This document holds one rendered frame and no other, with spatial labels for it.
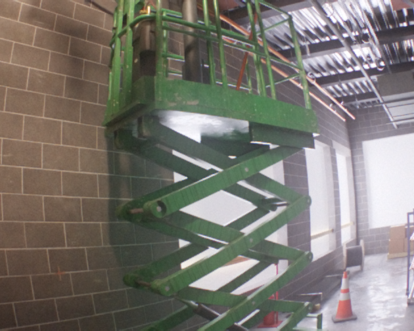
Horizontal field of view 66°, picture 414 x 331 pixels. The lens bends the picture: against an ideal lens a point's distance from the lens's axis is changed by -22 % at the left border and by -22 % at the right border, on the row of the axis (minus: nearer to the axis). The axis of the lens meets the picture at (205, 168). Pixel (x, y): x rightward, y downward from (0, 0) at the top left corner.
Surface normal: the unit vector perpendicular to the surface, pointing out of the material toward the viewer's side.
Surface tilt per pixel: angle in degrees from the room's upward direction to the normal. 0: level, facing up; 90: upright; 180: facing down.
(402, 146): 90
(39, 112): 90
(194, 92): 90
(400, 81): 90
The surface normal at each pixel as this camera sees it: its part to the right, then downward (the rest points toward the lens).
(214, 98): 0.62, -0.14
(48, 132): 0.81, -0.13
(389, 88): -0.58, -0.07
